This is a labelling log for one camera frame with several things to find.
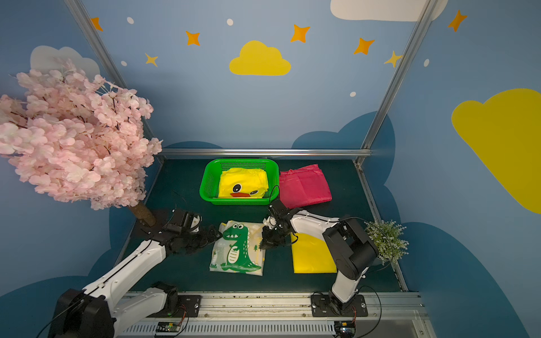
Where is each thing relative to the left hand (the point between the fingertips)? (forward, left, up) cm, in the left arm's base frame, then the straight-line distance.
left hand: (215, 236), depth 85 cm
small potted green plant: (-4, -64, +13) cm, 65 cm away
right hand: (-2, -20, -3) cm, 20 cm away
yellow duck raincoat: (+32, -8, -5) cm, 33 cm away
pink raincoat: (+29, -39, -3) cm, 48 cm away
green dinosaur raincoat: (-4, -9, -2) cm, 10 cm away
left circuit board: (-30, +12, -8) cm, 33 cm away
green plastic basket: (+29, +9, -2) cm, 30 cm away
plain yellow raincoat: (-4, -40, -8) cm, 41 cm away
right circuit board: (-29, -50, -9) cm, 58 cm away
